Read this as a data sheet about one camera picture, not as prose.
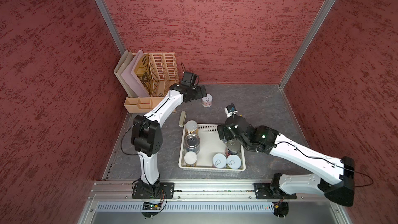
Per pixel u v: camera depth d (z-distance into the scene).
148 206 0.72
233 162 0.77
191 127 0.81
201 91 0.81
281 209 0.69
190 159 0.78
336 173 0.40
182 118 0.98
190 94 0.66
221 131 0.66
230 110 0.62
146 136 0.50
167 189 0.74
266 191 0.73
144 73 1.00
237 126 0.50
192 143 0.79
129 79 0.90
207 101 1.03
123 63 0.90
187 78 0.71
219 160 0.78
